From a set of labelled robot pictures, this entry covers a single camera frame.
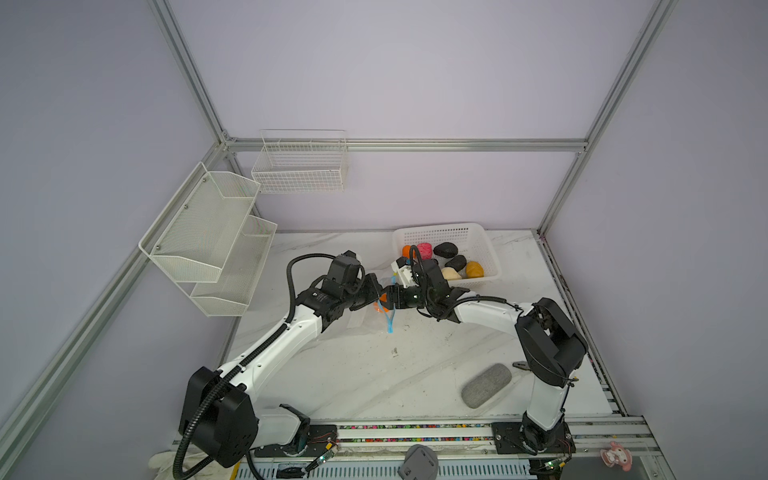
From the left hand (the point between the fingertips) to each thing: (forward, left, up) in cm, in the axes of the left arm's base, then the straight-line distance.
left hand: (383, 289), depth 80 cm
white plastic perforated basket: (+31, -30, -18) cm, 47 cm away
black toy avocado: (+21, -26, -14) cm, 37 cm away
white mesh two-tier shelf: (+17, +55, +1) cm, 58 cm away
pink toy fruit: (+27, -15, -14) cm, 34 cm away
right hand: (+1, +2, -7) cm, 7 cm away
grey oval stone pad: (-19, -30, -16) cm, 39 cm away
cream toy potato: (+16, -22, -13) cm, 30 cm away
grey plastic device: (-37, -10, -20) cm, 43 cm away
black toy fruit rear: (+29, -23, -15) cm, 40 cm away
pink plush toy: (-36, -56, -16) cm, 69 cm away
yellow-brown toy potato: (+17, -31, -14) cm, 38 cm away
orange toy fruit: (-4, 0, -4) cm, 6 cm away
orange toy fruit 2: (+29, -8, -17) cm, 34 cm away
